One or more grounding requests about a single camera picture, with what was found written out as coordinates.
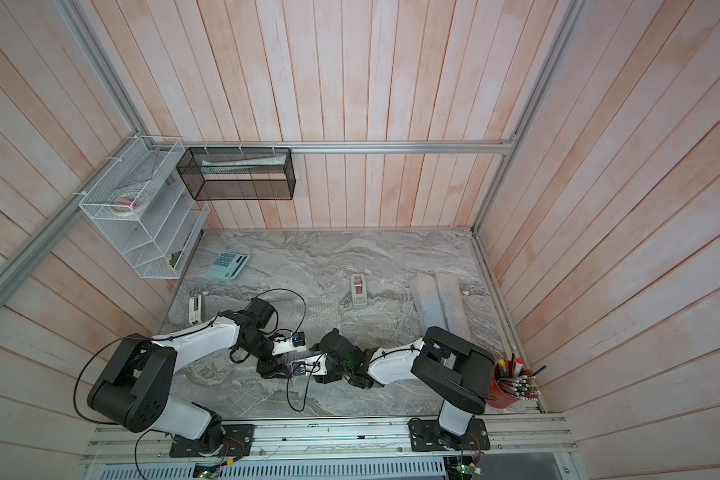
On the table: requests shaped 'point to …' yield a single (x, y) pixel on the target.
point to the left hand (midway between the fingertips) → (285, 365)
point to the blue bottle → (428, 304)
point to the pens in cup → (520, 381)
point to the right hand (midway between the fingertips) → (314, 352)
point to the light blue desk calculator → (228, 265)
